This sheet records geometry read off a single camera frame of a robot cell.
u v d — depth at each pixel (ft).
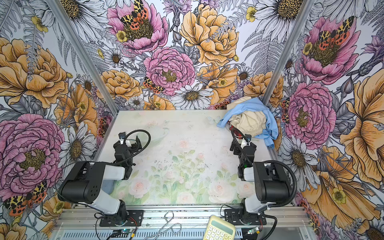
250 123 3.29
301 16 2.45
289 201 1.40
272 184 1.51
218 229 2.30
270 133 3.45
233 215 2.44
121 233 2.39
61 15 2.40
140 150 2.34
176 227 2.35
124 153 2.31
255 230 2.34
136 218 2.45
